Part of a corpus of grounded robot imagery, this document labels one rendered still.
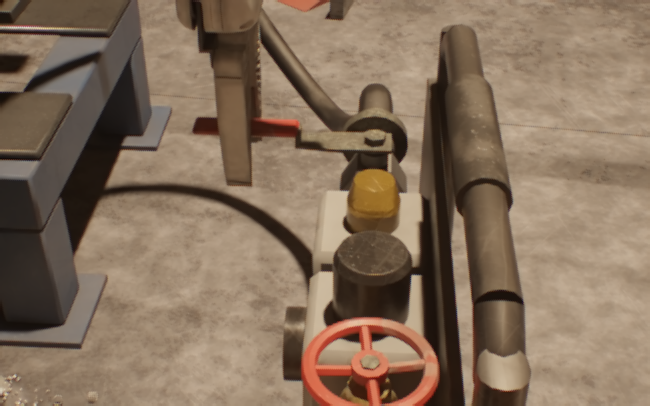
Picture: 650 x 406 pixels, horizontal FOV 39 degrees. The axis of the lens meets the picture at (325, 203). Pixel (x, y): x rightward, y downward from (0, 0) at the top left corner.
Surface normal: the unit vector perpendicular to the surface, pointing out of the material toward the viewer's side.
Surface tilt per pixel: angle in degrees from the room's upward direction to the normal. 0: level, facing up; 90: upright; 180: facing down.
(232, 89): 90
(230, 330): 0
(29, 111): 0
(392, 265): 0
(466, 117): 26
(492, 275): 15
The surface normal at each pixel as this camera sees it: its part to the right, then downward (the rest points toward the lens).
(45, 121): 0.00, -0.81
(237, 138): -0.05, 0.71
